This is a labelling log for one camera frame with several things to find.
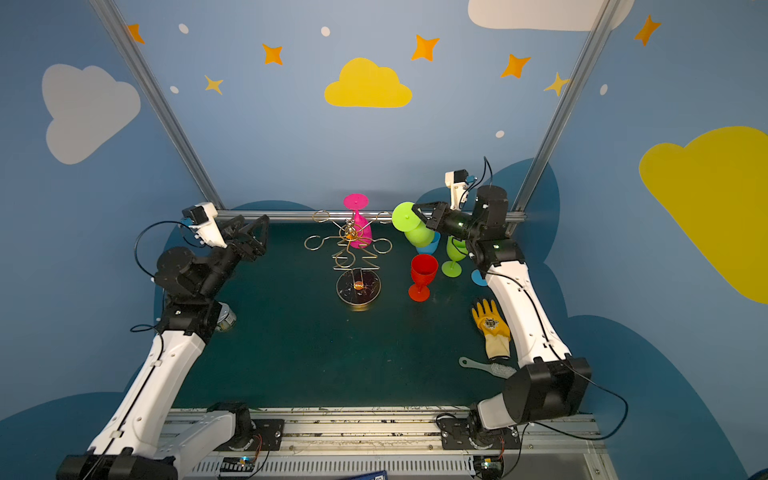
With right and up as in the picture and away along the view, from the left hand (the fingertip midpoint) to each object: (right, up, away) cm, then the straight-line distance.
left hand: (251, 215), depth 66 cm
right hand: (+37, +3, +4) cm, 38 cm away
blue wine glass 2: (+63, -17, +41) cm, 78 cm away
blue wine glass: (+45, -7, +35) cm, 57 cm away
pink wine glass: (+23, -3, +14) cm, 28 cm away
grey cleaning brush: (+61, -42, +18) cm, 76 cm away
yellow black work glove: (+65, -33, +27) cm, 77 cm away
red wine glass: (+43, -13, +32) cm, 55 cm away
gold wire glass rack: (+21, -19, +35) cm, 45 cm away
